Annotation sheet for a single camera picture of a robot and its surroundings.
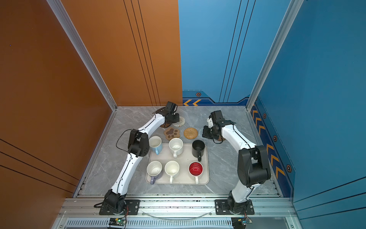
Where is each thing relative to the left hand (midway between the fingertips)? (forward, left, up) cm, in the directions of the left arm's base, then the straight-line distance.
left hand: (178, 117), depth 111 cm
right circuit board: (-67, -34, -2) cm, 75 cm away
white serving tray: (-39, -7, -4) cm, 40 cm away
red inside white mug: (-41, -13, 0) cm, 43 cm away
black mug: (-29, -14, +2) cm, 32 cm away
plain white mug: (-41, +1, +1) cm, 41 cm away
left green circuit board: (-67, +27, -3) cm, 72 cm away
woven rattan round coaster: (-14, -10, 0) cm, 17 cm away
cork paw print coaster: (-14, +5, -1) cm, 15 cm away
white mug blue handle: (-27, +13, +4) cm, 30 cm away
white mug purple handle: (-41, +12, 0) cm, 43 cm away
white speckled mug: (-26, 0, 0) cm, 26 cm away
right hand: (-22, -17, +9) cm, 29 cm away
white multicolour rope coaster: (-5, -3, 0) cm, 5 cm away
